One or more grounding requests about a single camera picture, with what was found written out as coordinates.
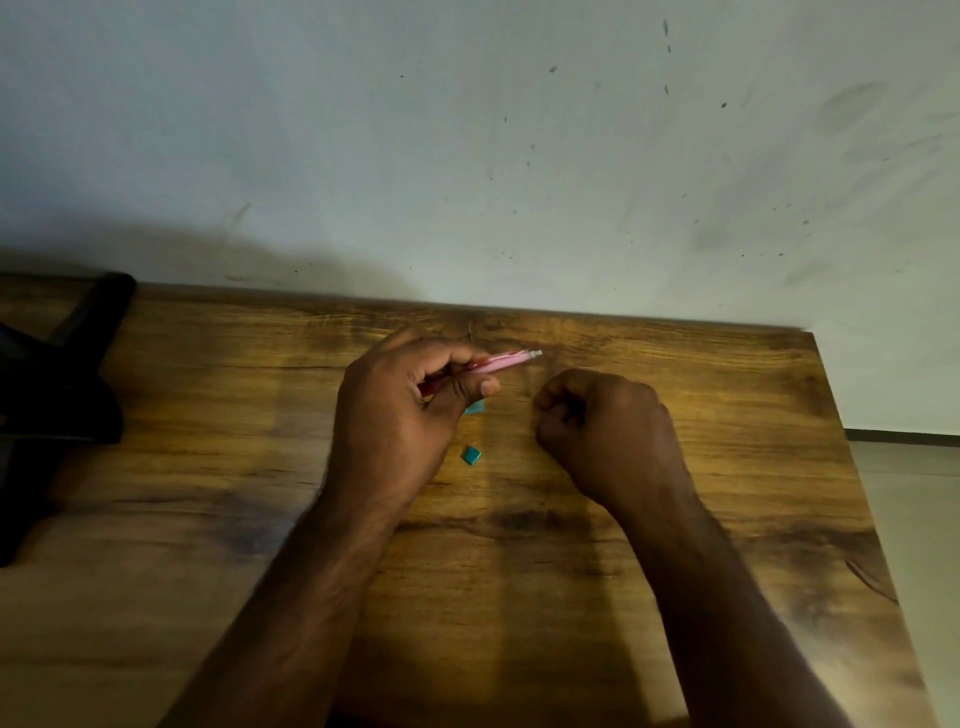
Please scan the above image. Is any person's left forearm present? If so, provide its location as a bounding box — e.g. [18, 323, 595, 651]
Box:
[157, 487, 406, 728]

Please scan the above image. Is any black stand base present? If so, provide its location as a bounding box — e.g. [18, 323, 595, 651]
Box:
[0, 271, 139, 570]

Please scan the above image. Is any person's right hand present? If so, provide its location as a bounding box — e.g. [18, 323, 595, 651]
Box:
[533, 368, 693, 520]

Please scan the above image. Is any pink mechanical pencil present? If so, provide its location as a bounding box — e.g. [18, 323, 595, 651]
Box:
[417, 348, 544, 400]

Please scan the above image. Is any person's right forearm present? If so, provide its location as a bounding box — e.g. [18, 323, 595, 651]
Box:
[618, 487, 853, 728]

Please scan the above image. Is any dark skirting board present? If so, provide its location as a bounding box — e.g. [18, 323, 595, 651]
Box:
[843, 427, 960, 448]

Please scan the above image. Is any person's left hand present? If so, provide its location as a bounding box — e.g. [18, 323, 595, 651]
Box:
[324, 326, 502, 520]

